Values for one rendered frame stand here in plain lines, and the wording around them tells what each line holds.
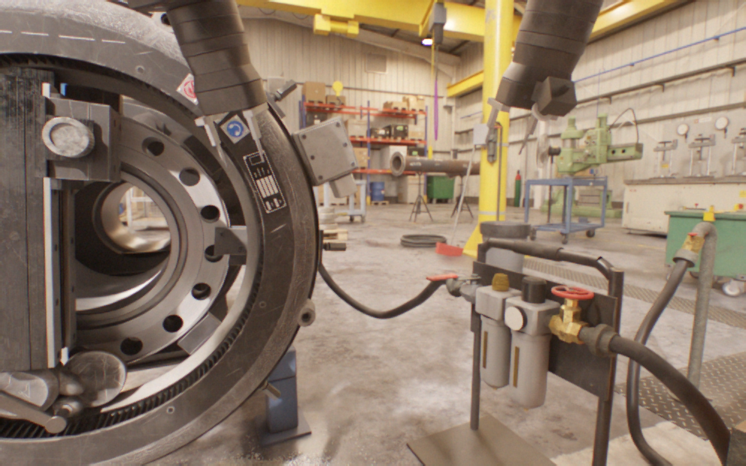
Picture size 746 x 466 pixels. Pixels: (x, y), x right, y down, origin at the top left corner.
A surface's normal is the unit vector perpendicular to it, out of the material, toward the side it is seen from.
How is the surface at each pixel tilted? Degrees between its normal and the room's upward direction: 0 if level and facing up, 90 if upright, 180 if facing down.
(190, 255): 90
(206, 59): 122
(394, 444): 0
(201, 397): 90
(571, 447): 0
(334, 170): 90
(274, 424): 90
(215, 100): 114
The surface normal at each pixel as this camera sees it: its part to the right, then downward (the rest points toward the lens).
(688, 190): -0.99, 0.02
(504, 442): 0.00, -0.99
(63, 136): 0.43, 0.11
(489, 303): -0.90, 0.05
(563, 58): 0.05, 0.62
